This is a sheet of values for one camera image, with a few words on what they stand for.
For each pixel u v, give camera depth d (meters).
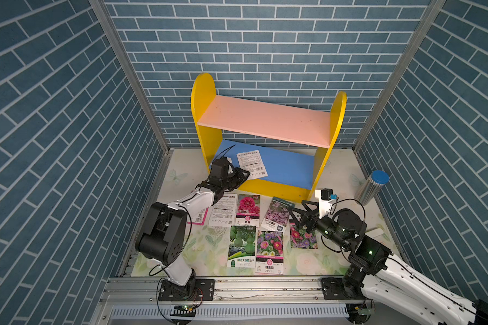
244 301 0.72
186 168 1.11
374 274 0.51
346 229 0.52
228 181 0.77
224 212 0.94
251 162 0.96
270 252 0.82
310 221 0.60
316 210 0.61
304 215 0.60
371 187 0.87
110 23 0.74
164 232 0.47
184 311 0.72
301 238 0.87
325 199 0.60
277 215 0.93
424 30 0.76
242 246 0.84
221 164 0.72
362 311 0.70
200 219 0.91
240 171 0.85
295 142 0.70
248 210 0.94
